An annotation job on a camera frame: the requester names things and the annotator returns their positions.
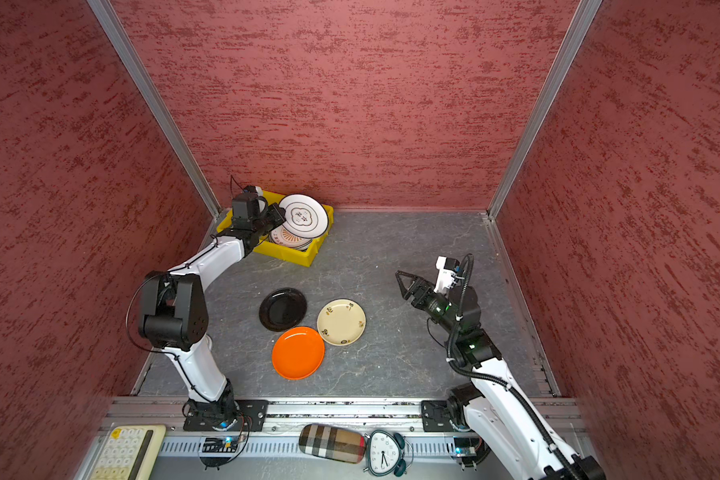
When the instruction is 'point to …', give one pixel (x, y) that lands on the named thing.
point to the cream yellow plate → (341, 322)
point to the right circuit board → (466, 446)
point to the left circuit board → (228, 444)
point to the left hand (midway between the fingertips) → (286, 213)
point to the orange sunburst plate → (286, 239)
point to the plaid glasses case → (334, 443)
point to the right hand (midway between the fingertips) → (397, 283)
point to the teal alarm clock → (387, 454)
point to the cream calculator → (130, 452)
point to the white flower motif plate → (305, 217)
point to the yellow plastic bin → (227, 223)
